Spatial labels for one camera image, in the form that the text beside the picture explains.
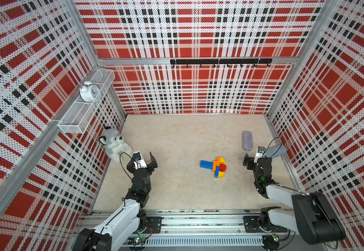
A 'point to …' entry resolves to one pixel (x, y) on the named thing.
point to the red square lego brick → (223, 167)
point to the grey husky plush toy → (115, 147)
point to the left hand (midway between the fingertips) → (144, 155)
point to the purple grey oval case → (247, 140)
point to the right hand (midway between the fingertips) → (257, 154)
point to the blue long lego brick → (217, 171)
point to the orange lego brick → (216, 163)
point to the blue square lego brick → (206, 164)
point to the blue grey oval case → (271, 150)
